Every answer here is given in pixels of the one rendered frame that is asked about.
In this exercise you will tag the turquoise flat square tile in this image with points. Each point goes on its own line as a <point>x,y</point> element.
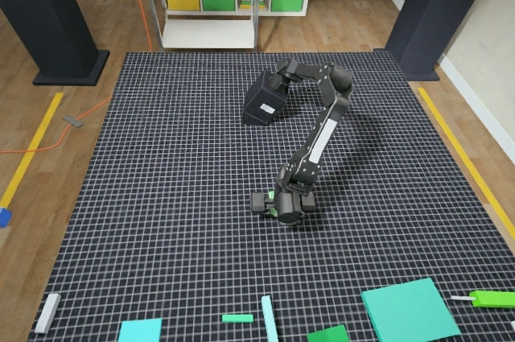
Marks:
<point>409,312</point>

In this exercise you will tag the light blue rectangular block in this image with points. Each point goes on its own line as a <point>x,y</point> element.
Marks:
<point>269,320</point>

